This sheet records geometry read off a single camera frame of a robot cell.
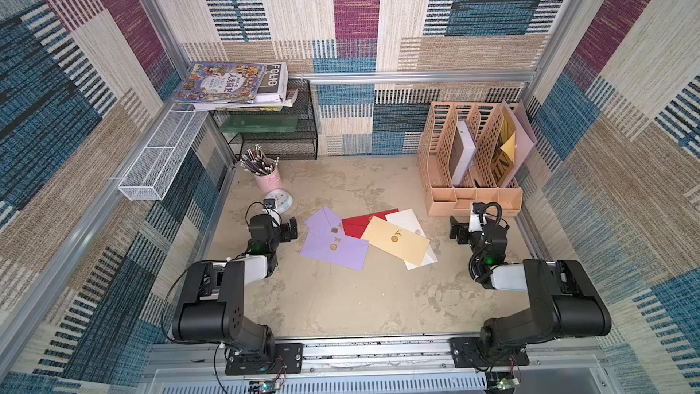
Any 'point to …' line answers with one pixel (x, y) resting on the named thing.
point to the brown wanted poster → (502, 164)
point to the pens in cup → (256, 161)
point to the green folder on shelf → (261, 123)
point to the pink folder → (523, 135)
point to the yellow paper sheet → (509, 147)
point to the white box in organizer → (468, 153)
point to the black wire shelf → (288, 134)
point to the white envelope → (407, 221)
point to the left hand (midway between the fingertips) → (279, 218)
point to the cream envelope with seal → (396, 240)
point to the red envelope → (355, 226)
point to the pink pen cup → (270, 181)
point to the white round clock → (283, 199)
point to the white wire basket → (154, 168)
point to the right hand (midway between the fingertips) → (468, 213)
